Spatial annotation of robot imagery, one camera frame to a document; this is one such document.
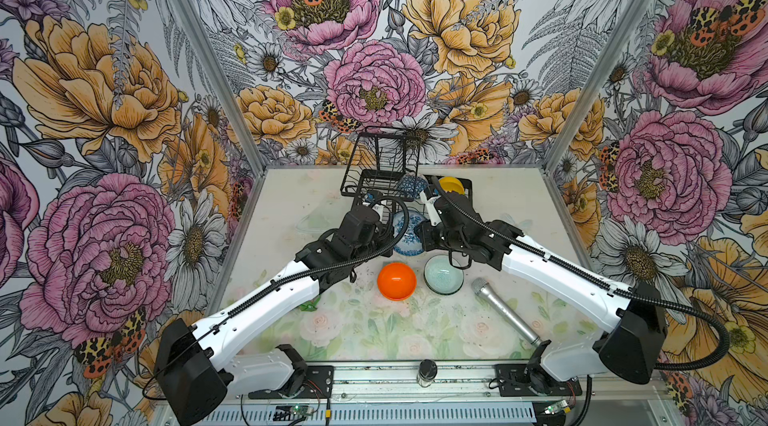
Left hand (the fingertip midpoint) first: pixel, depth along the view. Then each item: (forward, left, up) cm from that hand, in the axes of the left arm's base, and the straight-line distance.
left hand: (389, 237), depth 77 cm
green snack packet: (-11, +21, -16) cm, 29 cm away
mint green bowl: (-3, -15, -17) cm, 23 cm away
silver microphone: (-6, -27, -17) cm, 32 cm away
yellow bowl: (+29, -22, -12) cm, 39 cm away
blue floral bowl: (-1, -6, -2) cm, 6 cm away
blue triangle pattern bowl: (+33, -9, -17) cm, 38 cm away
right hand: (0, -8, -1) cm, 8 cm away
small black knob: (-28, -8, -11) cm, 31 cm away
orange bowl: (-4, -2, -18) cm, 18 cm away
